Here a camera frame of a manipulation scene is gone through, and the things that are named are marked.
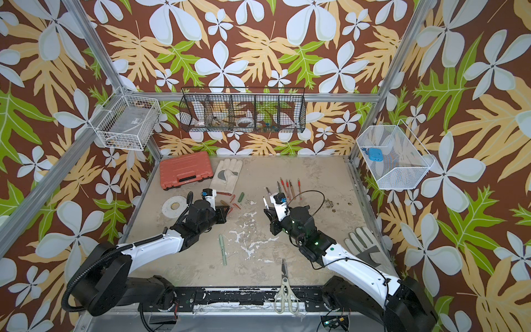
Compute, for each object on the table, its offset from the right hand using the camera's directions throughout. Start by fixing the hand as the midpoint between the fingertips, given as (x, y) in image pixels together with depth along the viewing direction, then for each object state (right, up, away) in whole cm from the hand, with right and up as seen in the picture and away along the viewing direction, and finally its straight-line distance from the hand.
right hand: (264, 209), depth 77 cm
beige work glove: (-21, +13, +34) cm, 42 cm away
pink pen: (+2, +5, +28) cm, 28 cm away
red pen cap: (-16, +1, +25) cm, 30 cm away
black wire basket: (-9, +45, +22) cm, 50 cm away
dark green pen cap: (-12, +2, +25) cm, 28 cm away
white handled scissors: (+11, -34, -2) cm, 35 cm away
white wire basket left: (-59, +36, +9) cm, 70 cm away
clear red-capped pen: (+12, +7, +31) cm, 34 cm away
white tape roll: (-44, -2, +22) cm, 49 cm away
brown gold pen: (+14, +6, +30) cm, 34 cm away
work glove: (+43, -17, +10) cm, 48 cm away
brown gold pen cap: (-20, 0, +22) cm, 30 cm away
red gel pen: (+18, +7, +30) cm, 36 cm away
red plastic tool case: (-42, +16, +32) cm, 55 cm away
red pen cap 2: (-15, -1, +24) cm, 29 cm away
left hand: (-15, 0, +11) cm, 19 cm away
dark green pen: (+7, +7, +31) cm, 32 cm away
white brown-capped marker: (+1, +2, -2) cm, 3 cm away
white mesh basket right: (+53, +20, +7) cm, 57 cm away
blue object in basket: (+47, +22, +9) cm, 52 cm away
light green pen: (-18, -19, +9) cm, 27 cm away
